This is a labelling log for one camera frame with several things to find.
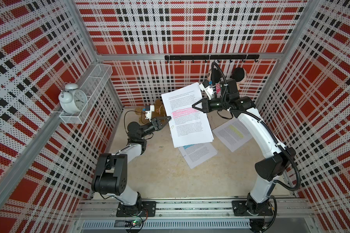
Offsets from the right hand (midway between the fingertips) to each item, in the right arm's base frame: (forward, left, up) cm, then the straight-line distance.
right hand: (196, 105), depth 71 cm
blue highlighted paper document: (-8, -1, -37) cm, 38 cm away
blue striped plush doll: (+32, -29, -4) cm, 44 cm away
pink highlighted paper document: (-6, +4, -8) cm, 11 cm away
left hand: (-2, +12, -7) cm, 15 cm away
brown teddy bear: (+1, +19, -5) cm, 20 cm away
